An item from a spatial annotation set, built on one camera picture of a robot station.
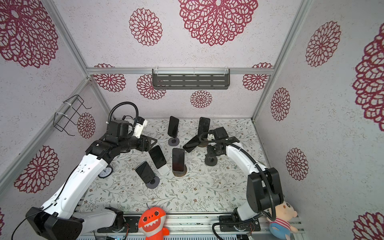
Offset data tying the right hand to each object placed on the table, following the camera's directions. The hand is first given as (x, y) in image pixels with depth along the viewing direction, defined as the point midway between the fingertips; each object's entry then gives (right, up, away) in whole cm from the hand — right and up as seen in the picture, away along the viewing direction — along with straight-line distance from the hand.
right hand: (211, 149), depth 89 cm
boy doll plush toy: (+28, -33, -22) cm, 49 cm away
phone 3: (-20, -6, -1) cm, 21 cm away
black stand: (0, -8, +4) cm, 8 cm away
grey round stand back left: (-25, +3, +18) cm, 31 cm away
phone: (-25, +12, +11) cm, 30 cm away
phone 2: (-4, +14, +8) cm, 17 cm away
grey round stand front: (-34, -20, -1) cm, 40 cm away
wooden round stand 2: (-19, -15, 0) cm, 24 cm away
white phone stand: (-29, -13, +3) cm, 32 cm away
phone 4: (-12, +1, +20) cm, 23 cm away
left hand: (-32, +5, -14) cm, 36 cm away
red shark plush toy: (-30, -31, -21) cm, 49 cm away
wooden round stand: (-3, +1, +18) cm, 18 cm away
